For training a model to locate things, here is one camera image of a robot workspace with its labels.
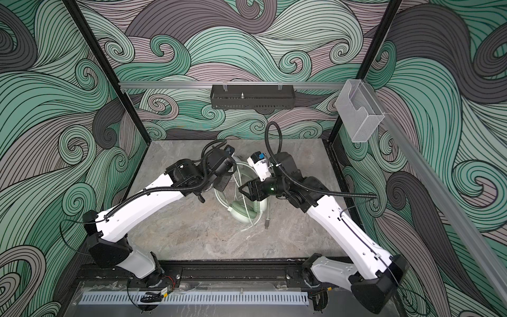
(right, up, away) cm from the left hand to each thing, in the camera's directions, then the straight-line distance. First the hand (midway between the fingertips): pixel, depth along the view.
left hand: (223, 172), depth 71 cm
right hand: (+9, -5, -4) cm, 11 cm away
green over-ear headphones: (+8, -13, -5) cm, 16 cm away
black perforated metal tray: (+10, +35, +24) cm, 44 cm away
